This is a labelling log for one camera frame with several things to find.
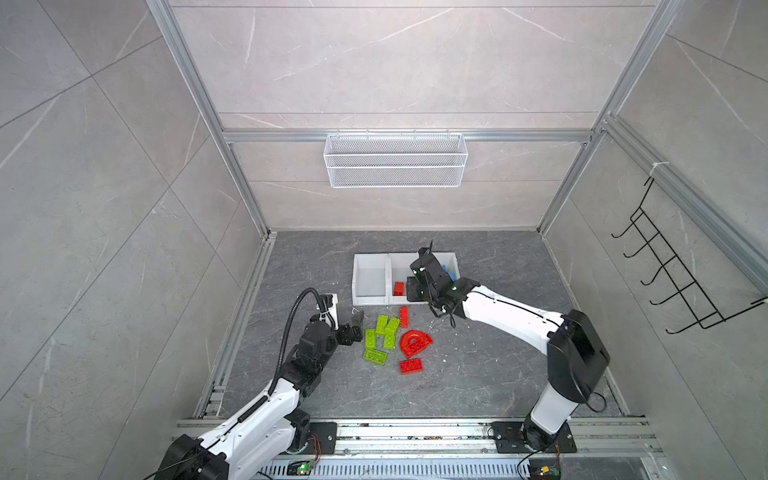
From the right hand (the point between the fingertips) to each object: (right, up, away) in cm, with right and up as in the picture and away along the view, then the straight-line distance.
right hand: (410, 283), depth 88 cm
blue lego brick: (+15, +2, +10) cm, 18 cm away
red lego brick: (0, -24, -3) cm, 24 cm away
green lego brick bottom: (-11, -21, -3) cm, 24 cm away
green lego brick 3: (-6, -16, +1) cm, 17 cm away
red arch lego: (+1, -18, +1) cm, 18 cm away
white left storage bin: (-13, 0, +17) cm, 21 cm away
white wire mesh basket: (-4, +41, +12) cm, 43 cm away
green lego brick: (-12, -17, +2) cm, 21 cm away
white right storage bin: (+15, +6, +15) cm, 22 cm away
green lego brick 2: (-9, -13, +4) cm, 17 cm away
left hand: (-18, -6, -5) cm, 20 cm away
